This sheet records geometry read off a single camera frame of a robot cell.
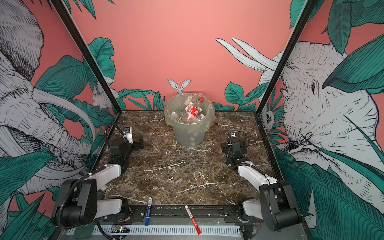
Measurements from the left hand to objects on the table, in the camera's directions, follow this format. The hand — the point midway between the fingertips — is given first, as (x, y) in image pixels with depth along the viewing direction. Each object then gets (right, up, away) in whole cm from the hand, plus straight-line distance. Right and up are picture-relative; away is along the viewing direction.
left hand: (134, 132), depth 88 cm
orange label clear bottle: (+32, +19, +4) cm, 38 cm away
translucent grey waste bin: (+33, -2, +3) cm, 33 cm away
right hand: (+60, -4, +1) cm, 60 cm away
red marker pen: (+38, -45, -18) cm, 61 cm away
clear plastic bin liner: (+43, +9, -1) cm, 44 cm away
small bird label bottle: (+26, +10, +1) cm, 28 cm away
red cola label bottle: (+35, +12, -2) cm, 37 cm away
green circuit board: (+1, -45, -19) cm, 48 cm away
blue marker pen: (+13, -39, -14) cm, 43 cm away
